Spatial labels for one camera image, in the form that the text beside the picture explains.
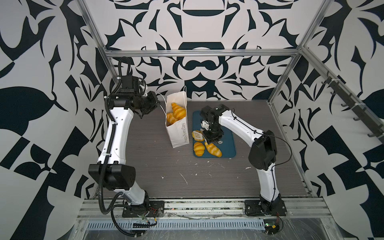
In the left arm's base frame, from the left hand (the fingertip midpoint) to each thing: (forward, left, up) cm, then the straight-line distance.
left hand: (160, 99), depth 74 cm
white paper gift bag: (-8, -7, -16) cm, 20 cm away
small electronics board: (-50, -51, -35) cm, 80 cm away
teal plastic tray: (-11, -36, -31) cm, 49 cm away
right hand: (-10, -25, -23) cm, 36 cm away
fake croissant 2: (+4, -8, -14) cm, 17 cm away
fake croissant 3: (-11, -19, -31) cm, 38 cm away
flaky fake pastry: (+3, -2, -20) cm, 20 cm away
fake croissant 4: (-12, -28, -31) cm, 43 cm away
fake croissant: (-2, -16, -31) cm, 35 cm away
